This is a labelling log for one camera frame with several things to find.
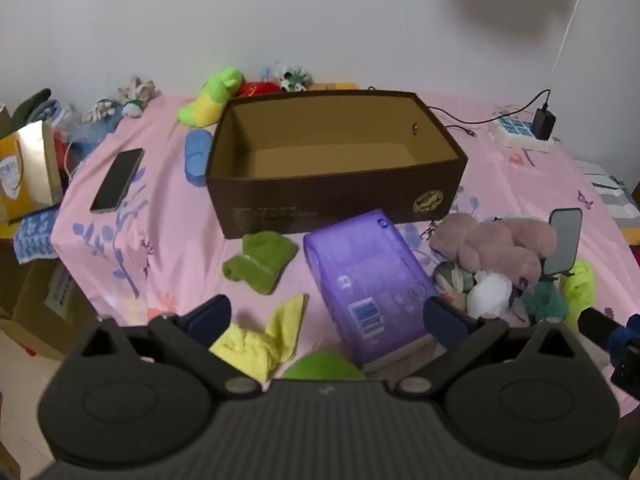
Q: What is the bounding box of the yellow cloth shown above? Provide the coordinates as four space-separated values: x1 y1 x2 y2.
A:
209 293 308 383

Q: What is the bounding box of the yellow and green plush toy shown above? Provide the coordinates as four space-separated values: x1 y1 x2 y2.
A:
177 66 246 128

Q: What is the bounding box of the black smartphone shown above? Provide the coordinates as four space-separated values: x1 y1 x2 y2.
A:
90 148 146 214

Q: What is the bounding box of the black charger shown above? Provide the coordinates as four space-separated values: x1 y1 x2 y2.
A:
531 106 557 141

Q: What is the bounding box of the white cable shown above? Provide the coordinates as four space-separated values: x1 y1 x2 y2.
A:
547 0 591 81

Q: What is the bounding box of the white power strip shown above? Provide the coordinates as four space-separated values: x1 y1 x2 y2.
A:
489 116 556 153

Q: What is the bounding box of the grey striped cloth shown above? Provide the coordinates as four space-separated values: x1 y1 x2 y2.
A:
575 160 640 221

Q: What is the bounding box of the yellow tissue box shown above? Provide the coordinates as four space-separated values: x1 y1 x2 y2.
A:
0 132 26 221

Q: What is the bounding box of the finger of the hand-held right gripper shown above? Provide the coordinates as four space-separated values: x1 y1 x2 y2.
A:
577 306 623 348

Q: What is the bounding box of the teal plush toy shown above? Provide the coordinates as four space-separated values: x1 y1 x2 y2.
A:
522 280 568 326

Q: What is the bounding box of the cardboard box on floor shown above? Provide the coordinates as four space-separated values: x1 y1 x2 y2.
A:
0 255 98 361

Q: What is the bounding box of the neon yellow scrunchie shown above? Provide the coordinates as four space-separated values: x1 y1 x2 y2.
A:
562 258 597 318

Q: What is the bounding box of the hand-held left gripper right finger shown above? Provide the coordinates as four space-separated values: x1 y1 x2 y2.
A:
392 296 576 401

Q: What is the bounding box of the green fuzzy sock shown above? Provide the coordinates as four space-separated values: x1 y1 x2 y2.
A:
222 231 299 296

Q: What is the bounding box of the pink plush toy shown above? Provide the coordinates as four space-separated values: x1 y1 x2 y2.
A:
430 212 558 286

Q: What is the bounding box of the small panda plush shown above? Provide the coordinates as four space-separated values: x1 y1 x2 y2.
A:
260 63 313 92

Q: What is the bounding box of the purple tissue pack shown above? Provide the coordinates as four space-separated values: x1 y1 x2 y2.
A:
302 208 443 373

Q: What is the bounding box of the black cable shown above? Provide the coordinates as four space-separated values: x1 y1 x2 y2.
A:
370 87 552 138

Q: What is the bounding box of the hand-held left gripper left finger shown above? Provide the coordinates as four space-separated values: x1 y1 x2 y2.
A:
80 295 263 401

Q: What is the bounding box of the white plush toy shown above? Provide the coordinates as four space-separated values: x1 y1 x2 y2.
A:
466 270 513 320

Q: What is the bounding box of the white striped plush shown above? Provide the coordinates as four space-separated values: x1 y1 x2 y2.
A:
82 97 123 123

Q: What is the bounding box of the gold paper bag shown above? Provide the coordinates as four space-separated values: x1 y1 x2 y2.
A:
15 120 65 211

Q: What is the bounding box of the red plush toy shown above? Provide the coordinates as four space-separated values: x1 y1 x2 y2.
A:
235 80 282 99

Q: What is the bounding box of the dark green cloth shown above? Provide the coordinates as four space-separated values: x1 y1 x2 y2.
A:
10 88 53 128

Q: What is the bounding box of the dark green phone stand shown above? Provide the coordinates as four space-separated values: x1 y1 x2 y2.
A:
542 207 583 277

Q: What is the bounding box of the blue patterned towel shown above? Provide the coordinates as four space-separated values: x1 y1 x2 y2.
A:
14 207 61 264

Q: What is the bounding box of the brown cardboard box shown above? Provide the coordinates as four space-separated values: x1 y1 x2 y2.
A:
206 89 469 240

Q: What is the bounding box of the blue slipper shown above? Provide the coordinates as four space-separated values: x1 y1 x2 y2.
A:
184 129 215 187

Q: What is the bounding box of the pink printed bedsheet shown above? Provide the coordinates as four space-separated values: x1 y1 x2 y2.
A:
50 91 640 411

